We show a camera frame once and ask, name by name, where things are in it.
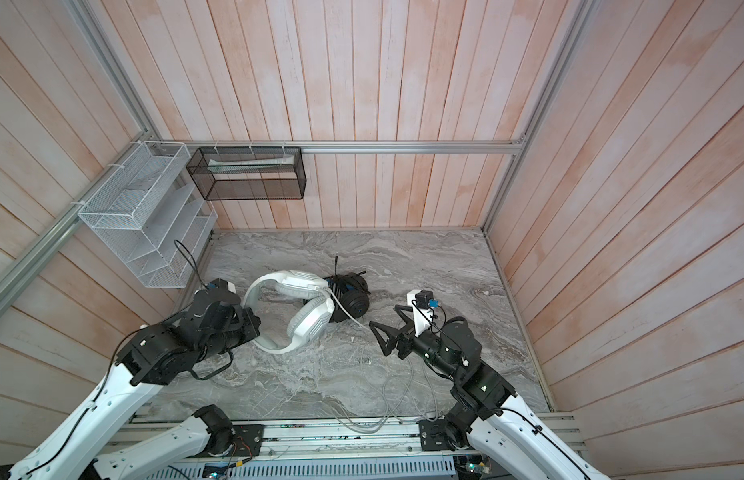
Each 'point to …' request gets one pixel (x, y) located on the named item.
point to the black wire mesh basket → (249, 173)
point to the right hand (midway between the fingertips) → (386, 317)
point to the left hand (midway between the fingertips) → (262, 328)
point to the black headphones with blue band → (352, 291)
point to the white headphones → (309, 318)
